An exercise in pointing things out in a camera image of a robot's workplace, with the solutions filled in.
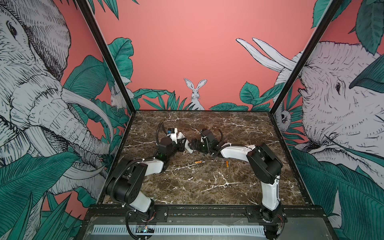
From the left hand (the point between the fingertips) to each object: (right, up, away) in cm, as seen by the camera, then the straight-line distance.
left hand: (186, 136), depth 89 cm
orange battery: (+25, -17, +3) cm, 31 cm away
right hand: (+2, -5, +3) cm, 6 cm away
